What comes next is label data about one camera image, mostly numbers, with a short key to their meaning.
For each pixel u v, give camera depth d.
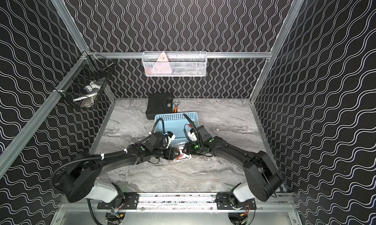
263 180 0.43
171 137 0.80
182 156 0.84
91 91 0.86
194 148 0.75
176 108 1.13
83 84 0.92
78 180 0.43
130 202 0.74
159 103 1.10
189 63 1.03
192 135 0.80
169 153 0.75
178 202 0.76
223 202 0.73
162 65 0.90
